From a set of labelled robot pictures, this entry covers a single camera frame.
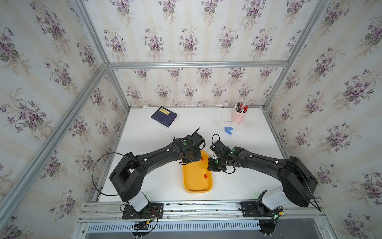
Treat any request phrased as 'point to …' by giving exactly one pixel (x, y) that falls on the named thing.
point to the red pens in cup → (240, 107)
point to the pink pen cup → (238, 117)
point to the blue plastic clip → (227, 129)
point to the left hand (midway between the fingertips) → (200, 159)
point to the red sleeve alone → (205, 176)
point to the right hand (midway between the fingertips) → (208, 169)
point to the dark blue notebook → (164, 116)
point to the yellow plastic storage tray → (197, 178)
